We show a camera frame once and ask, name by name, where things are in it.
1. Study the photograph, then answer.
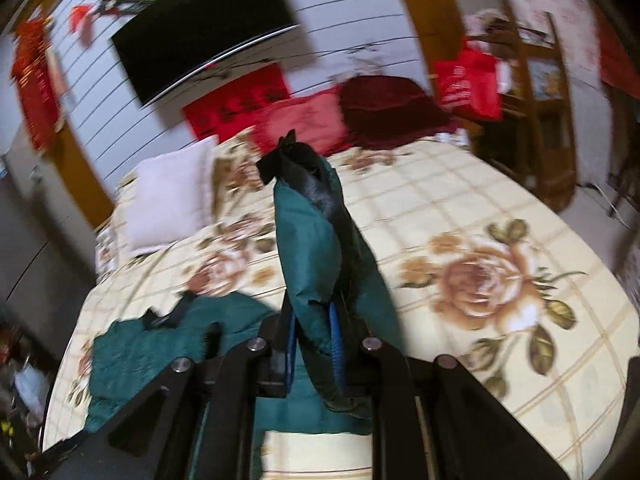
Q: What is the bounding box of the green quilted down jacket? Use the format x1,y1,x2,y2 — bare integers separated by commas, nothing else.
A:
111,136,399,420

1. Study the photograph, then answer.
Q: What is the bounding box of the floral checked bed cover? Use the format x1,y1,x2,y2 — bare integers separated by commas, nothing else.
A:
43,132,639,479

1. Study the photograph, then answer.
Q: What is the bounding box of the white square pillow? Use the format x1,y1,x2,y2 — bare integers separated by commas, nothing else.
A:
122,136,218,257

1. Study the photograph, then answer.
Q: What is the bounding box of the wooden shelf rack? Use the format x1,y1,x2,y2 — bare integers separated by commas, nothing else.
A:
477,0,578,212

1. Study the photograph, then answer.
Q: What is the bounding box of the red banner with characters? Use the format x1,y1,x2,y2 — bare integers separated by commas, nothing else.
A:
181,63,290,142

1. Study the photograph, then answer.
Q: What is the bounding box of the red heart-shaped cushion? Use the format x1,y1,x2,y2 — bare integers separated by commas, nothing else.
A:
250,87,352,156

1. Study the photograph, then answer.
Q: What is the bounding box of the dark red velvet cushion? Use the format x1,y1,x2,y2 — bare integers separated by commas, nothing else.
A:
338,75,459,151

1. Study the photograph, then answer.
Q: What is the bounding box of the red shopping bag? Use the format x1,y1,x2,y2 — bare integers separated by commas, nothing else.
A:
434,37,502,122

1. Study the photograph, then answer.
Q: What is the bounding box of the red hanging wall ornament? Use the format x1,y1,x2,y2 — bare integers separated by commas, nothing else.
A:
11,16,64,153

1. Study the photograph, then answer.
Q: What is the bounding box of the black wall television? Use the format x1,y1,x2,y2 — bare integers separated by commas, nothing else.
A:
112,0,297,106

